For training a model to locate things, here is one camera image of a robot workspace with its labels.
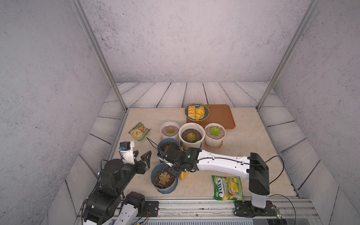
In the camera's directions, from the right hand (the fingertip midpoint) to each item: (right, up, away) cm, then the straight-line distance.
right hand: (172, 169), depth 75 cm
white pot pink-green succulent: (-3, +19, +18) cm, 27 cm away
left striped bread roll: (+13, +32, +37) cm, 50 cm away
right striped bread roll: (+18, +32, +36) cm, 51 cm away
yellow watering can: (+6, -3, 0) cm, 7 cm away
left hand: (-10, +12, -11) cm, 19 cm away
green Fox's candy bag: (+31, -12, +3) cm, 33 cm away
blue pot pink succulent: (-5, -7, 0) cm, 8 cm away
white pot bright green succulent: (+26, +17, +16) cm, 35 cm away
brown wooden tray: (+40, +30, +42) cm, 65 cm away
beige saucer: (+27, +7, +21) cm, 34 cm away
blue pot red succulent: (-5, +12, +13) cm, 19 cm away
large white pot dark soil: (+11, +16, +15) cm, 25 cm away
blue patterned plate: (+23, +28, +38) cm, 53 cm away
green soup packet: (-27, +17, +29) cm, 43 cm away
